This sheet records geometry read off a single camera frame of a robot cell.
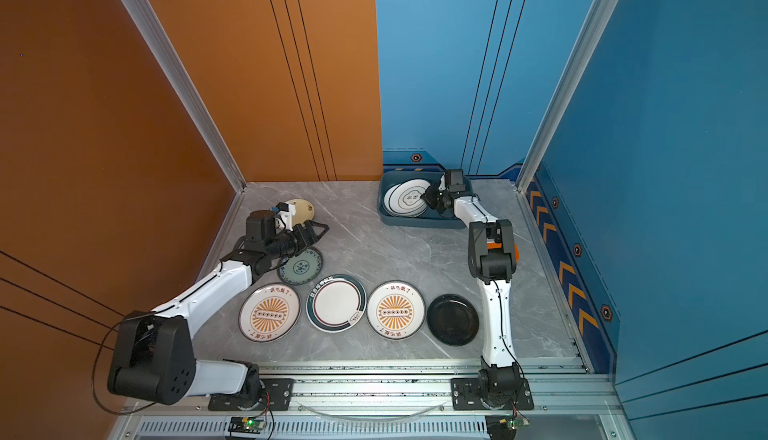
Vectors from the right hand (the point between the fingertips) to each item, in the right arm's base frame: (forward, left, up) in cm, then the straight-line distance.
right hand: (419, 195), depth 109 cm
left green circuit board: (-68, +45, -8) cm, 82 cm away
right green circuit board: (-68, -19, -7) cm, 71 cm away
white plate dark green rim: (-39, +27, -6) cm, 47 cm away
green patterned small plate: (-27, +40, -6) cm, 48 cm away
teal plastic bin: (-12, -4, +1) cm, 13 cm away
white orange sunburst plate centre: (-41, +9, -6) cm, 42 cm away
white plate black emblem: (0, +12, -4) cm, 13 cm away
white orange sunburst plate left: (-41, +46, -6) cm, 62 cm away
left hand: (-24, +30, +11) cm, 40 cm away
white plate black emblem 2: (+1, +5, -3) cm, 6 cm away
